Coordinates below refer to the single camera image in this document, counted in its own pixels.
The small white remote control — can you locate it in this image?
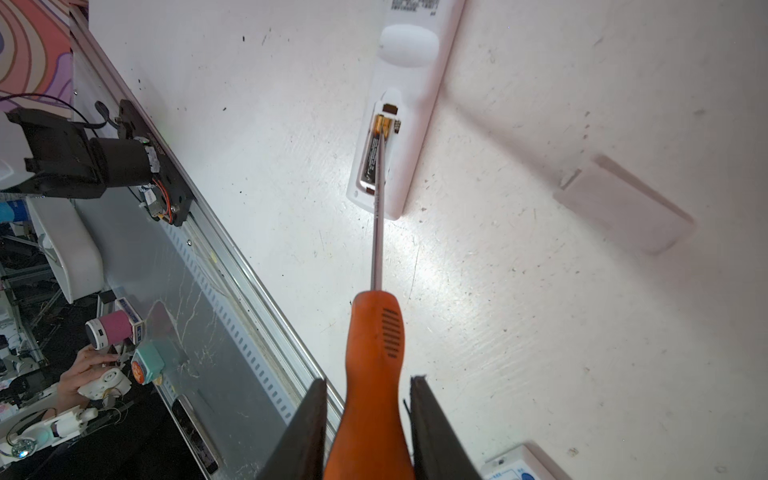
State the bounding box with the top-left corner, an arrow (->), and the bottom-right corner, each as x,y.
480,445 -> 555,480

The orange handle screwdriver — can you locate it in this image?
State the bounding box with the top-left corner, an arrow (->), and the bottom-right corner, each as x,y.
324,115 -> 414,479

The long white remote control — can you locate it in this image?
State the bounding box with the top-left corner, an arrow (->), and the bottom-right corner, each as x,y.
347,0 -> 465,220

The black gold battery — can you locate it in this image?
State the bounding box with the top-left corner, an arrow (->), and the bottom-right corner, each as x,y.
357,114 -> 396,195

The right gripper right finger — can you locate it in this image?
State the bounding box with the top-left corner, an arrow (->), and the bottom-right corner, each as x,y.
407,376 -> 481,479

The white battery cover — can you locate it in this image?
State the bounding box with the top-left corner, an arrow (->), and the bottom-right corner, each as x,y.
554,155 -> 695,255

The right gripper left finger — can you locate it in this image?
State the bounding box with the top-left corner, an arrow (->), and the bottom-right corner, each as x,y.
256,379 -> 327,480

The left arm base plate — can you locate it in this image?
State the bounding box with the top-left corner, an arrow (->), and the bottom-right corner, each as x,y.
116,99 -> 195,227

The person hand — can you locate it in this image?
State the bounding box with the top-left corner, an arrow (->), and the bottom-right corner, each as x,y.
56,345 -> 119,413

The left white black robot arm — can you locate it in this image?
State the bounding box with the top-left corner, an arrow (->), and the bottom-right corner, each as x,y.
1,107 -> 160,199

